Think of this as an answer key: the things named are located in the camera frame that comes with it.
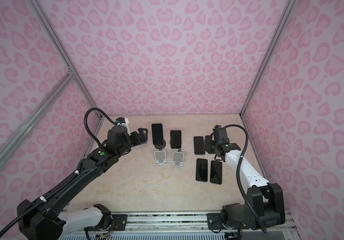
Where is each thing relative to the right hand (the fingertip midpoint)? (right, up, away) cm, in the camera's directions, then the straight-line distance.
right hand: (210, 143), depth 86 cm
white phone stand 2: (-19, -9, +5) cm, 21 cm away
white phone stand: (-29, -9, +6) cm, 31 cm away
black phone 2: (-4, -3, +20) cm, 20 cm away
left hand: (-37, +8, -11) cm, 39 cm away
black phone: (-32, +5, +9) cm, 33 cm away
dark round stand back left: (-30, -4, +16) cm, 34 cm away
